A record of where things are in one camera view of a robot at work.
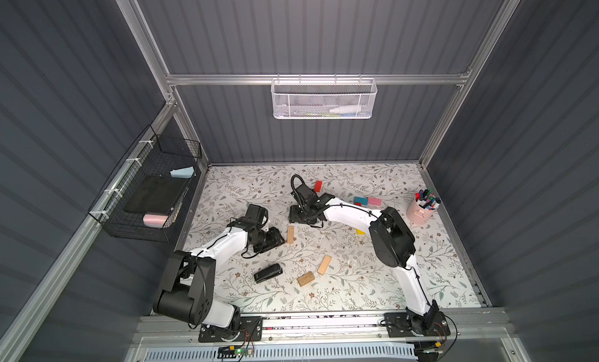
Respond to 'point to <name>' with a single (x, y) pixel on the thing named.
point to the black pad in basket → (154, 193)
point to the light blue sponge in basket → (183, 172)
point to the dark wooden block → (306, 278)
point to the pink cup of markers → (422, 211)
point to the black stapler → (268, 273)
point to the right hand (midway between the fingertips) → (291, 220)
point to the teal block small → (363, 200)
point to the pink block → (377, 201)
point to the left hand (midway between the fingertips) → (282, 244)
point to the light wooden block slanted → (324, 264)
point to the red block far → (318, 186)
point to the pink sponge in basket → (154, 221)
